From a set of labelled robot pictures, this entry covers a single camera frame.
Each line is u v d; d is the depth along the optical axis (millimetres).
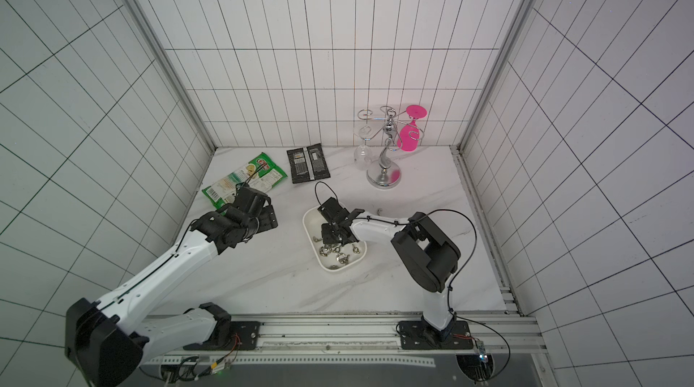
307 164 1113
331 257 873
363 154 926
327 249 876
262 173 1104
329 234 829
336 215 730
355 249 893
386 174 1104
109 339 370
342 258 869
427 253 486
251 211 611
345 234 669
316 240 902
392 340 730
